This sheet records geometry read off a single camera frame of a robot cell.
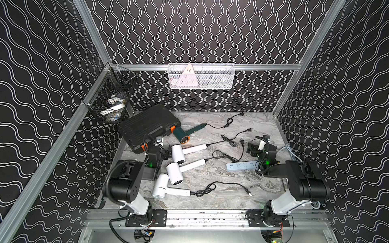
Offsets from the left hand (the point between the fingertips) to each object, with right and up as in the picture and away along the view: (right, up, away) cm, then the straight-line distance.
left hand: (161, 143), depth 94 cm
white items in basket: (-19, +21, -17) cm, 33 cm away
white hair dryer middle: (+10, -15, -8) cm, 20 cm away
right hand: (+60, 0, +2) cm, 61 cm away
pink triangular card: (+17, +39, -6) cm, 43 cm away
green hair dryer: (+14, +4, +4) cm, 15 cm away
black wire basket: (-30, +40, +4) cm, 50 cm away
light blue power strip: (+49, -13, -4) cm, 51 cm away
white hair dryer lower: (+3, -22, -14) cm, 27 cm away
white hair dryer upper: (+11, -6, -2) cm, 13 cm away
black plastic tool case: (-16, +8, +8) cm, 19 cm away
